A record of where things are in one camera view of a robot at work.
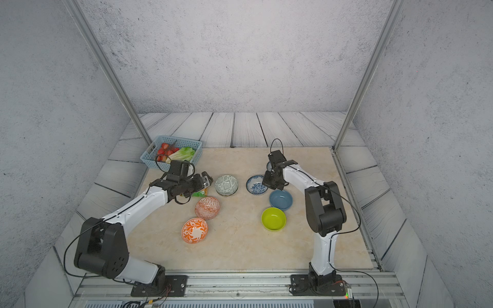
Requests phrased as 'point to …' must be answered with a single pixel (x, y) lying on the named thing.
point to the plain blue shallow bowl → (281, 199)
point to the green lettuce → (186, 153)
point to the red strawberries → (165, 151)
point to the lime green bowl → (273, 219)
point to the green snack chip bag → (201, 194)
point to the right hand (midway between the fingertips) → (266, 184)
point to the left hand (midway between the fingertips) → (209, 182)
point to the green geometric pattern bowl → (226, 185)
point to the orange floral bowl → (194, 230)
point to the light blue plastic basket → (149, 156)
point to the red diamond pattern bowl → (207, 208)
